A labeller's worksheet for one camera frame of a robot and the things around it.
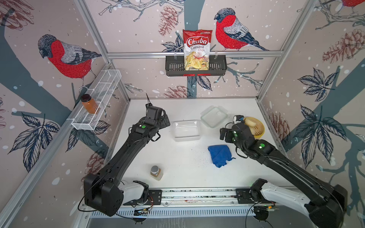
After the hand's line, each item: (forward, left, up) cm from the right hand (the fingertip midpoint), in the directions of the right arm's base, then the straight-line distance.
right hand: (227, 129), depth 79 cm
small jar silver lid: (-22, +38, -9) cm, 45 cm away
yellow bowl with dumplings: (+14, -27, -18) cm, 35 cm away
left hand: (+5, +37, +3) cm, 38 cm away
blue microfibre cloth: (-9, +2, -14) cm, 17 cm away
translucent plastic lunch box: (+11, +25, -20) cm, 34 cm away
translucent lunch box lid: (+24, +3, -20) cm, 32 cm away
